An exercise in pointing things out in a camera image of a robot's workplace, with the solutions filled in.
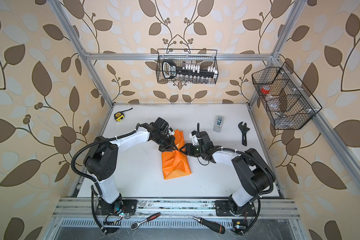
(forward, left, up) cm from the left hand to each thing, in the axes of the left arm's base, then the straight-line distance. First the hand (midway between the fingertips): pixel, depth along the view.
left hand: (177, 148), depth 85 cm
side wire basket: (+11, -56, +25) cm, 62 cm away
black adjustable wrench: (+20, -46, -9) cm, 51 cm away
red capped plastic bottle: (+29, -52, +20) cm, 63 cm away
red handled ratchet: (-36, +19, -9) cm, 42 cm away
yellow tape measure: (+31, +46, -8) cm, 56 cm away
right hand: (+1, -3, -5) cm, 6 cm away
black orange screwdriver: (-36, -18, -8) cm, 41 cm away
